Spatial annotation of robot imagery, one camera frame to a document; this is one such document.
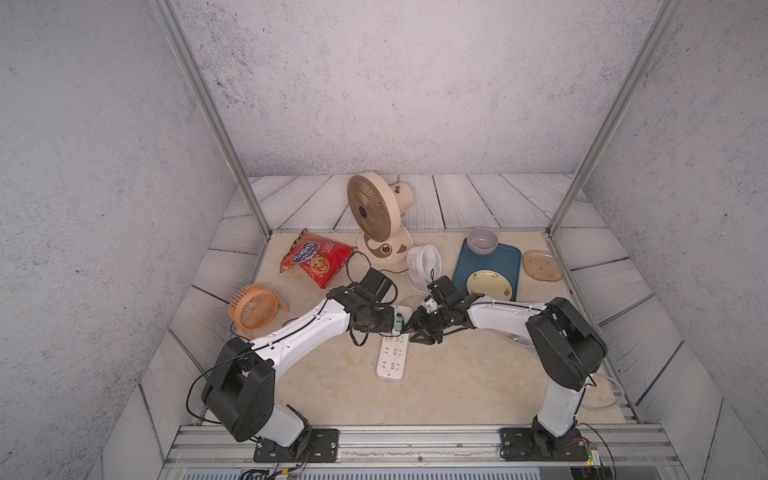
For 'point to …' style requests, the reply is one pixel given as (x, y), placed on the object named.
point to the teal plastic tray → (506, 258)
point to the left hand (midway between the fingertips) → (394, 326)
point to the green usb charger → (398, 323)
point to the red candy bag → (324, 261)
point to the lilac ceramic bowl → (481, 241)
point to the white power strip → (393, 354)
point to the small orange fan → (255, 307)
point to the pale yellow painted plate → (489, 283)
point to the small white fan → (424, 264)
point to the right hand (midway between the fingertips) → (404, 334)
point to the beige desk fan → (377, 209)
